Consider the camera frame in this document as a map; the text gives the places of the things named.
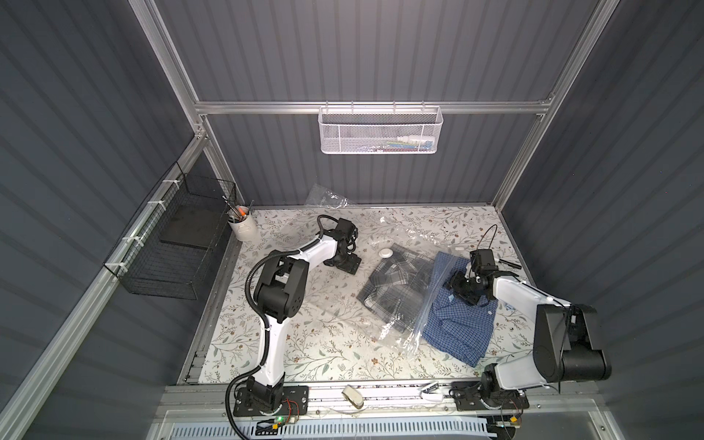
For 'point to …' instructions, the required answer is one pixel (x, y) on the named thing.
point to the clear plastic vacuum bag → (379, 238)
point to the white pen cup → (242, 223)
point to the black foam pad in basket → (197, 226)
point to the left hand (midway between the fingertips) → (350, 266)
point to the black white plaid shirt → (397, 288)
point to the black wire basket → (168, 249)
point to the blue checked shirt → (453, 324)
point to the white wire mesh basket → (379, 130)
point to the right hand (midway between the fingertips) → (454, 288)
